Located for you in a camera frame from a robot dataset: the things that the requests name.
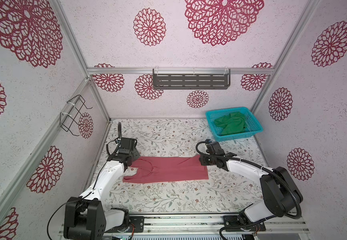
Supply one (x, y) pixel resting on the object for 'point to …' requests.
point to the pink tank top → (158, 169)
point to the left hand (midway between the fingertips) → (132, 156)
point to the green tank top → (232, 123)
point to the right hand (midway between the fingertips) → (201, 156)
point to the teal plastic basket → (253, 127)
